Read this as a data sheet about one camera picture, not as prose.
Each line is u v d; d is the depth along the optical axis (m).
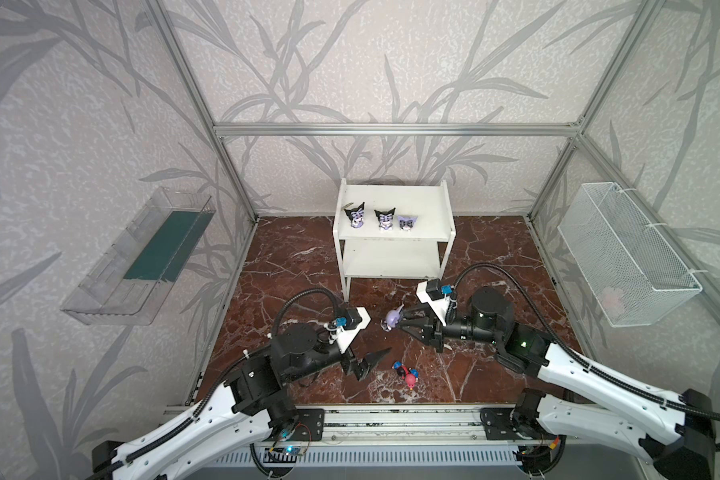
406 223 0.69
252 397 0.48
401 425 0.75
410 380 0.79
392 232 0.72
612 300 0.74
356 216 0.69
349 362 0.54
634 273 0.62
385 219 0.69
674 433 0.40
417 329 0.61
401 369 0.81
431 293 0.55
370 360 0.55
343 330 0.52
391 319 0.63
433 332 0.56
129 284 0.64
